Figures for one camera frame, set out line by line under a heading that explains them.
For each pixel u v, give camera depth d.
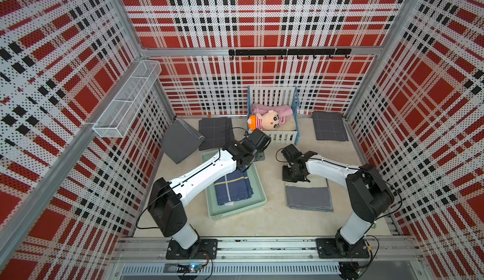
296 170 0.68
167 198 0.46
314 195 0.87
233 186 0.91
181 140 1.11
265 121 0.99
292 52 0.91
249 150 0.57
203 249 0.73
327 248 0.73
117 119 0.70
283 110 1.07
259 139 0.60
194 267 0.69
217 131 1.11
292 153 0.75
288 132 1.02
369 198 0.47
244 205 0.84
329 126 1.15
